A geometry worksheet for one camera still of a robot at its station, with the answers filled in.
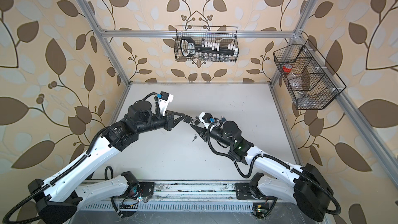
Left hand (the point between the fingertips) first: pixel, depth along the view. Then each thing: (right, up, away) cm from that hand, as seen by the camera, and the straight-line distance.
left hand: (185, 116), depth 64 cm
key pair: (+2, -17, +30) cm, 34 cm away
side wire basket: (+59, +15, +10) cm, 62 cm away
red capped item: (+55, +25, +24) cm, 65 cm away
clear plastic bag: (+55, +9, +8) cm, 56 cm away
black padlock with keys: (+1, -2, +3) cm, 4 cm away
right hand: (+4, -3, +7) cm, 8 cm away
